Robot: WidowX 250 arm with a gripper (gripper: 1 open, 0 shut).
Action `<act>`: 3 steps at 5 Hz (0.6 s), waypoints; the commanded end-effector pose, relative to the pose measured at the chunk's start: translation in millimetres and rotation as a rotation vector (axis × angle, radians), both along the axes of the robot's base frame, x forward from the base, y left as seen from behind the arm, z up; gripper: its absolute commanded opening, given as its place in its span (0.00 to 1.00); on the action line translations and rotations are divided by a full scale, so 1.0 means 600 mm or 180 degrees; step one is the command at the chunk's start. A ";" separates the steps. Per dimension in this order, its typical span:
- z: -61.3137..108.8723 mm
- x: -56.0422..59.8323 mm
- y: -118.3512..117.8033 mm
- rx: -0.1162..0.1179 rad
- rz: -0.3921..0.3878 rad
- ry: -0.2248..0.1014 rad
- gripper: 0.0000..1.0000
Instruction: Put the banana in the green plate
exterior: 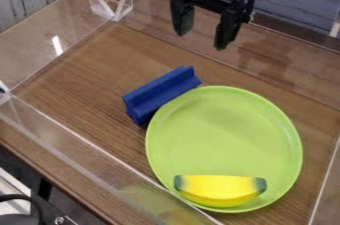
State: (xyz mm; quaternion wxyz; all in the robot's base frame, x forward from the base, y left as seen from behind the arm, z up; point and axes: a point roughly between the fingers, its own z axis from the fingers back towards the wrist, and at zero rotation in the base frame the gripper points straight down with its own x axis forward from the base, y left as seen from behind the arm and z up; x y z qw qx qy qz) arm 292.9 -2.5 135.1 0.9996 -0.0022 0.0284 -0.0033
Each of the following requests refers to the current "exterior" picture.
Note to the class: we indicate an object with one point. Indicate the green plastic plate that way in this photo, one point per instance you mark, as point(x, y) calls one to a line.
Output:
point(225, 131)

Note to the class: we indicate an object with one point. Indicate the blue plastic block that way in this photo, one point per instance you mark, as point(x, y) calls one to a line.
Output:
point(145, 100)

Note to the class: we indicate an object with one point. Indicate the yellow toy banana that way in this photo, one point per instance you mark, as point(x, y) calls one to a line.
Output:
point(219, 191)

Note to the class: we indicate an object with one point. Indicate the clear acrylic enclosure wall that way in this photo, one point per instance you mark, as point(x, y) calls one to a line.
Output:
point(70, 62)

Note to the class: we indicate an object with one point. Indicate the clear acrylic corner bracket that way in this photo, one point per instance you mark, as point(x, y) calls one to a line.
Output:
point(113, 9)

